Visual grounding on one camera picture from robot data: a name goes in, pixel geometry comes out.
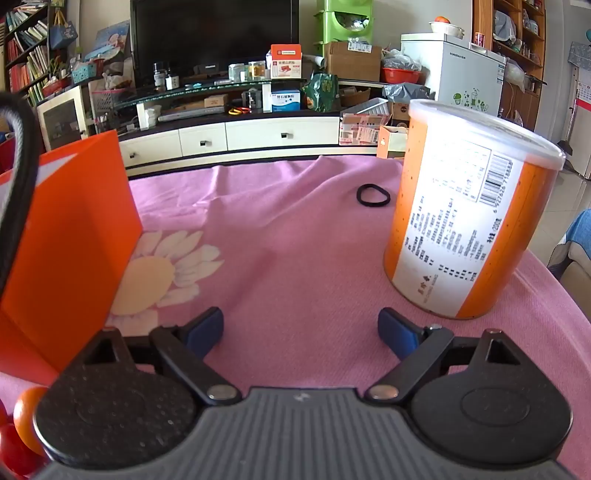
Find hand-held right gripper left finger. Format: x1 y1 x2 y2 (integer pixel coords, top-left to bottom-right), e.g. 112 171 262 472
85 306 243 407

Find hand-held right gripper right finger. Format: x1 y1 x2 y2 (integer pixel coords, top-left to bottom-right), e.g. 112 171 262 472
364 308 523 402

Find orange cardboard box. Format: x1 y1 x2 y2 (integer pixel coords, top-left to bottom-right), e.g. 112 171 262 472
0 130 144 387

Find orange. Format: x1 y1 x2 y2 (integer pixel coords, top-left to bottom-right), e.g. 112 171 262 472
13 386 52 456

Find pink floral tablecloth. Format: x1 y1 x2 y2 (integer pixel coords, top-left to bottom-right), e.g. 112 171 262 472
0 154 591 480

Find orange canister with white label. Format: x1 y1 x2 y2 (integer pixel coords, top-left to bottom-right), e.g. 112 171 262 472
383 98 567 320

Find orange paper carton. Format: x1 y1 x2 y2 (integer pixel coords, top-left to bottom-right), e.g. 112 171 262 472
376 126 410 160

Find white and black TV stand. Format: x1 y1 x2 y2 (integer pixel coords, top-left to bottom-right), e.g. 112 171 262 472
88 78 385 171

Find pink and white cartons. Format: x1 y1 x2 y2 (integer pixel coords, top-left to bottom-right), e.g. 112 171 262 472
339 113 391 147

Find blue cloth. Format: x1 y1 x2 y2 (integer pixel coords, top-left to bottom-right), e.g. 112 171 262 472
564 209 591 251

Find blue and white box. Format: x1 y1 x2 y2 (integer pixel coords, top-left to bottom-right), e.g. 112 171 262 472
271 89 302 113

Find grey plastic bag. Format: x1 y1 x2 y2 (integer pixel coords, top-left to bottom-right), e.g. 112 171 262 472
383 83 431 103

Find green plastic bag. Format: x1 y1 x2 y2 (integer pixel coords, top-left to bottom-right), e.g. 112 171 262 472
302 72 341 113

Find white cabinet with glass door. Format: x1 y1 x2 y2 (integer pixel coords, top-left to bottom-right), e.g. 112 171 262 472
36 85 96 152

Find red plastic basin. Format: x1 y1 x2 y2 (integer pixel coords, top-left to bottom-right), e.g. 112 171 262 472
381 67 423 85

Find small white fridge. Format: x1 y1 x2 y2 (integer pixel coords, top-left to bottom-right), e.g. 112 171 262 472
400 32 508 119

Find brown cardboard box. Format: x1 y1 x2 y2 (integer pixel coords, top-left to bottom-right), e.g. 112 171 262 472
324 41 383 83

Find orange and white medicine box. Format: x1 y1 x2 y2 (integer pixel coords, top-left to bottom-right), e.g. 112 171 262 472
270 44 304 80

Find blue plastic basket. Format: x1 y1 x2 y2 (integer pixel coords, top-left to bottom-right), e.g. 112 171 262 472
71 62 98 86

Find black television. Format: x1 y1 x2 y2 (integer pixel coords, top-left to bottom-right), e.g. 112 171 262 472
130 0 300 88

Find wooden display shelf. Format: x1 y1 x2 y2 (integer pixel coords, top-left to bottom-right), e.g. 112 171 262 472
473 0 548 133

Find white bowl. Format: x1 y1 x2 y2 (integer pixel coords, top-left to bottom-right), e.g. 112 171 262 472
428 20 465 38

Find green stacked plastic bins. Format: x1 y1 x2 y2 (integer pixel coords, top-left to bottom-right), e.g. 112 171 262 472
315 0 374 45

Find blue tote bag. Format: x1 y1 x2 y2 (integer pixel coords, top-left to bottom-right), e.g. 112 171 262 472
48 9 79 49

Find bookshelf with books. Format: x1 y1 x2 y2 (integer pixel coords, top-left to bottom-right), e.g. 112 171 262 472
0 0 68 105

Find black hair tie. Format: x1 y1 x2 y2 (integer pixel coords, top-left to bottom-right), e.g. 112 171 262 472
356 184 392 207

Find black cable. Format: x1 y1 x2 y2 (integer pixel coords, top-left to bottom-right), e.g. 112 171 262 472
0 91 42 296

